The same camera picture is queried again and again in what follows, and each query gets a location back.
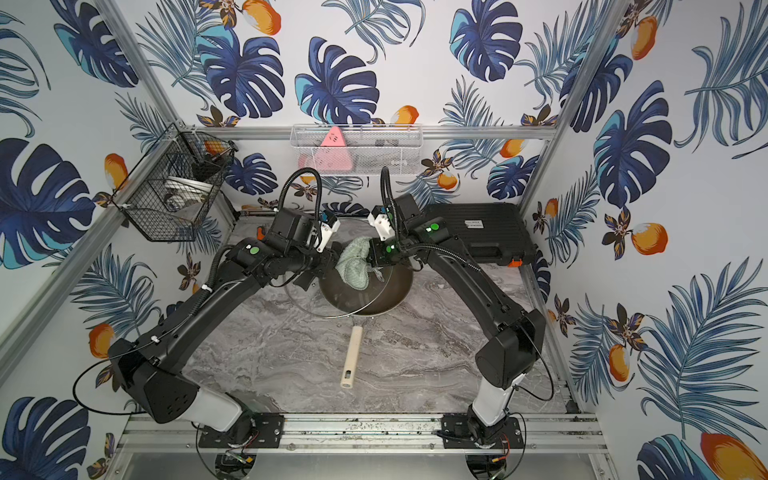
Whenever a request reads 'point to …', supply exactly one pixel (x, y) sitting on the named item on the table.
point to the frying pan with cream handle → (379, 296)
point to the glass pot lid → (342, 293)
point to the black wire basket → (166, 195)
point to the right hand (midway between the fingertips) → (369, 255)
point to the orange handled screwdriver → (260, 235)
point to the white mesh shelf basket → (358, 149)
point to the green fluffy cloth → (352, 266)
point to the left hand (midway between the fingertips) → (333, 250)
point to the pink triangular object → (332, 154)
